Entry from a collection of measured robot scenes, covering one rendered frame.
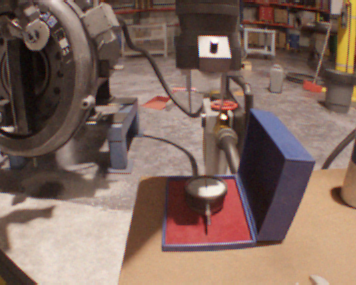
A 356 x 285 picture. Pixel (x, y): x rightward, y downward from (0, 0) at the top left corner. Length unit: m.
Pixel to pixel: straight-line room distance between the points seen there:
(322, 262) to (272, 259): 0.06
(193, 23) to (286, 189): 0.20
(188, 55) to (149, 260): 0.23
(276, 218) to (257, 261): 0.05
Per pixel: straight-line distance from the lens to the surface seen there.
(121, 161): 1.42
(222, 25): 0.30
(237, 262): 0.31
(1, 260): 0.60
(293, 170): 0.27
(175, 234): 0.33
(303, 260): 0.33
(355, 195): 0.43
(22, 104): 1.09
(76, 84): 0.98
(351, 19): 3.89
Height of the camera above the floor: 0.70
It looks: 24 degrees down
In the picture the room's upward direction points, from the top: 1 degrees counter-clockwise
